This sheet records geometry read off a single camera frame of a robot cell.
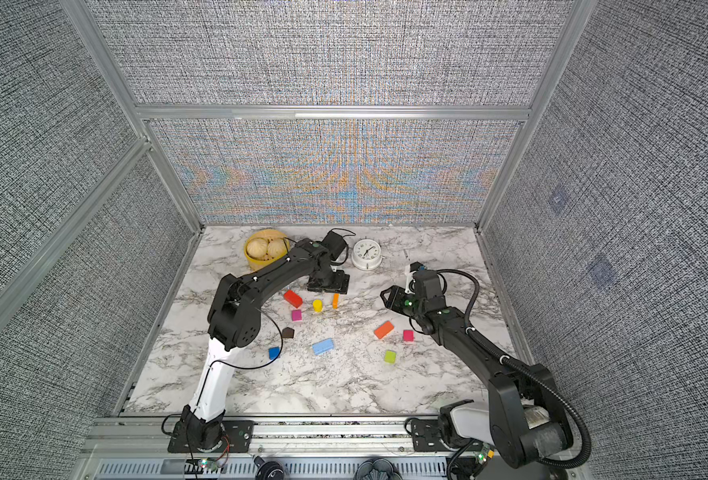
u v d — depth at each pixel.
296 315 0.95
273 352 0.88
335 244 0.81
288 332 0.91
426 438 0.73
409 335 0.90
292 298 0.94
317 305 0.95
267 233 1.14
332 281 0.86
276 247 1.06
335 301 0.97
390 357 0.87
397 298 0.76
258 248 1.06
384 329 0.93
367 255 1.06
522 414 0.41
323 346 0.89
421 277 0.67
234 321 0.57
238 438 0.73
